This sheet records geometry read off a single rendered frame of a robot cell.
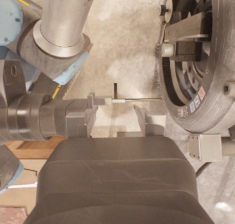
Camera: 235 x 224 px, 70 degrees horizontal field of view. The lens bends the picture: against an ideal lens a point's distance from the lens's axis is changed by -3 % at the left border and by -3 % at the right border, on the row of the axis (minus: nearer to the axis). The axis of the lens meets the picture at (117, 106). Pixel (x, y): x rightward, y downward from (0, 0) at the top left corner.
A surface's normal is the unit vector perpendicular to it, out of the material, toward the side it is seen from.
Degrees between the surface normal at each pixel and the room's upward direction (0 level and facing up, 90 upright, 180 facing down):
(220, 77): 62
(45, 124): 11
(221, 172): 0
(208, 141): 22
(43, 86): 0
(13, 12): 5
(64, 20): 53
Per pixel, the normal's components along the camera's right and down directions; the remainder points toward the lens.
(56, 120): -0.33, 0.24
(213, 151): 0.00, -0.14
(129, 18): 0.01, 0.25
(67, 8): 0.04, 0.92
